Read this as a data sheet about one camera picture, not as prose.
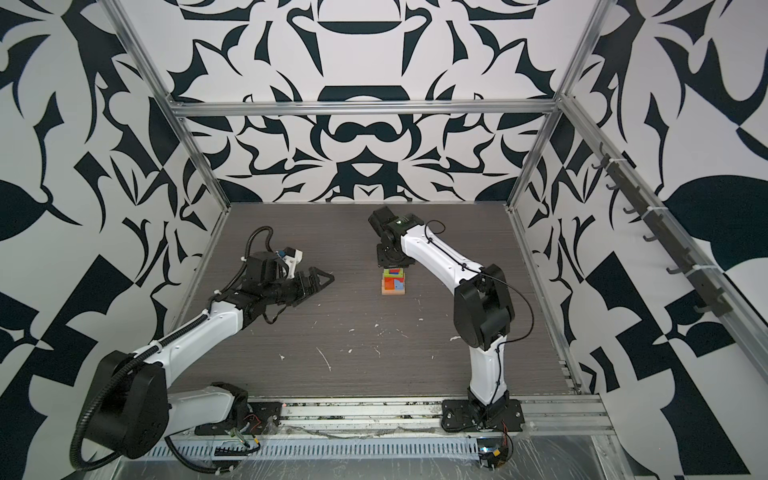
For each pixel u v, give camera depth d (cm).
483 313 50
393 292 94
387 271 93
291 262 79
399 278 94
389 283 96
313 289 73
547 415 76
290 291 74
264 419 74
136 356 44
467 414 75
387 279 96
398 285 94
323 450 65
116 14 73
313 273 76
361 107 92
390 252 77
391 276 94
